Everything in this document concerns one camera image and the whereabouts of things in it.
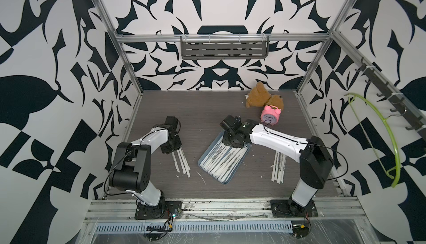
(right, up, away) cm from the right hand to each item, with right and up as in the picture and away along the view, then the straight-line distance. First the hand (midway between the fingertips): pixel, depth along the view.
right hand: (225, 140), depth 86 cm
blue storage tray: (+10, -8, +4) cm, 13 cm away
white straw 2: (-4, -14, +1) cm, 14 cm away
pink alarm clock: (+28, +12, +12) cm, 32 cm away
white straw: (+1, -15, -1) cm, 15 cm away
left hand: (-28, -4, +7) cm, 29 cm away
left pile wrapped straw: (-22, -12, +3) cm, 25 cm away
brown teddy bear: (+23, +24, +21) cm, 39 cm away
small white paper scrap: (-12, -18, -3) cm, 22 cm away
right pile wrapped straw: (+28, -14, +1) cm, 32 cm away
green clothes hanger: (+58, -7, -25) cm, 63 cm away
